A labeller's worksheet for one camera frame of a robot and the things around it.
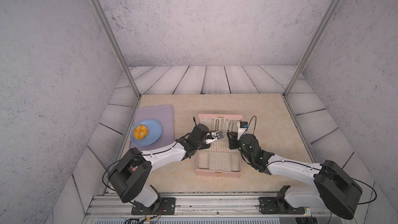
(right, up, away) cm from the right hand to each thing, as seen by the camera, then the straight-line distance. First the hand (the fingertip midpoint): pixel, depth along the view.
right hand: (229, 133), depth 84 cm
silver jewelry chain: (0, +5, -1) cm, 5 cm away
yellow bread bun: (-53, -1, +13) cm, 54 cm away
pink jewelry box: (-6, -13, -3) cm, 15 cm away
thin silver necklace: (-2, +4, -1) cm, 5 cm away
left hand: (-11, -1, +4) cm, 11 cm away
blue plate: (-45, -2, +16) cm, 47 cm away
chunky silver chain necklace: (-7, +5, -1) cm, 8 cm away
